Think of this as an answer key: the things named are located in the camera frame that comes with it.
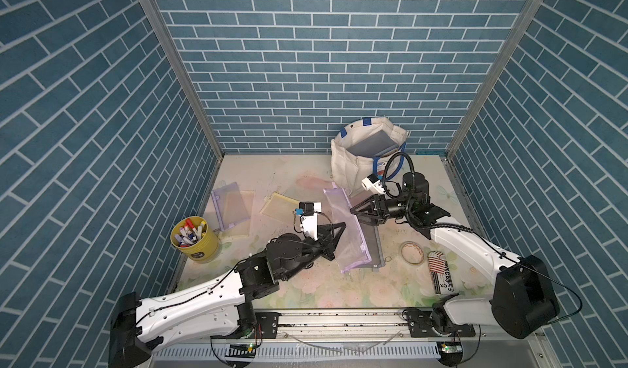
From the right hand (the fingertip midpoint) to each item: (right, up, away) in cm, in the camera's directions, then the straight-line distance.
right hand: (357, 219), depth 69 cm
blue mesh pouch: (+13, +26, +40) cm, 49 cm away
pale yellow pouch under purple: (-42, -8, +25) cm, 49 cm away
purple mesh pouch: (-2, -7, -1) cm, 8 cm away
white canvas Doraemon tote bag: (0, +15, +28) cm, 31 cm away
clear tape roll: (+23, -16, +20) cm, 35 cm away
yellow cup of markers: (-53, -8, +11) cm, 55 cm away
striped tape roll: (+30, -20, +13) cm, 38 cm away
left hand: (-2, -2, -6) cm, 7 cm away
